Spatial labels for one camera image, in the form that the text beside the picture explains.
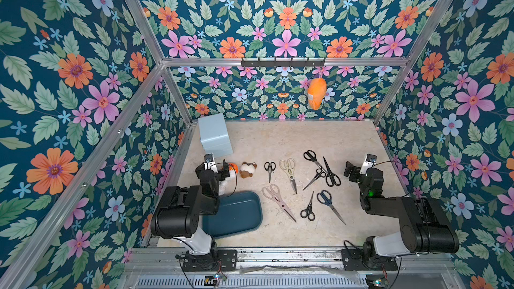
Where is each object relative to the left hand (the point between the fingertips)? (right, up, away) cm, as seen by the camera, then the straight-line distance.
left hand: (214, 159), depth 92 cm
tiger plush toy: (+8, -4, +4) cm, 10 cm away
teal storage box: (+12, -23, -6) cm, 27 cm away
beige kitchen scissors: (+36, -4, +7) cm, 37 cm away
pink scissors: (+28, -15, -1) cm, 32 cm away
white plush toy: (+6, -13, +1) cm, 14 cm away
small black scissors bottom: (+43, -22, -6) cm, 49 cm away
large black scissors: (+56, -10, +4) cm, 57 cm away
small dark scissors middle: (+51, -7, +6) cm, 52 cm away
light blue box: (-1, +11, +2) cm, 12 cm away
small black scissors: (+26, -5, +7) cm, 28 cm away
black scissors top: (+48, +1, +12) cm, 50 cm away
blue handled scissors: (+51, -17, -3) cm, 54 cm away
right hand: (+68, -1, 0) cm, 68 cm away
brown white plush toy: (+15, -5, +3) cm, 16 cm away
